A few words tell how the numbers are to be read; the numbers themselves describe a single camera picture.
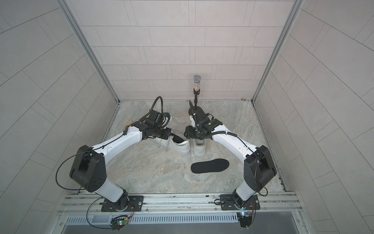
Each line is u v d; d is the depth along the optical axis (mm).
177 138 863
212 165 829
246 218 677
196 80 879
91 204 708
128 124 1016
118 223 651
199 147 803
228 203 707
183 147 825
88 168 427
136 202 710
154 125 667
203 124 618
